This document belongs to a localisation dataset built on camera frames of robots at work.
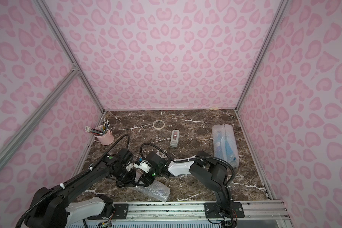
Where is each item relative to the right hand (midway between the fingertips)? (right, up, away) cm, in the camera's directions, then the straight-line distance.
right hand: (142, 179), depth 81 cm
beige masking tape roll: (+6, +31, +29) cm, 43 cm away
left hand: (-2, -1, -3) cm, 4 cm away
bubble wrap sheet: (+10, -2, -7) cm, 12 cm away
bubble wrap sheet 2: (+47, +28, +19) cm, 58 cm away
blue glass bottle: (+47, +17, +9) cm, 51 cm away
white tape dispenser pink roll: (+18, +22, +17) cm, 33 cm away
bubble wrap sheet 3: (+56, +24, +16) cm, 63 cm away
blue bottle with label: (+52, +15, +7) cm, 55 cm away
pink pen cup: (-29, +21, +16) cm, 39 cm away
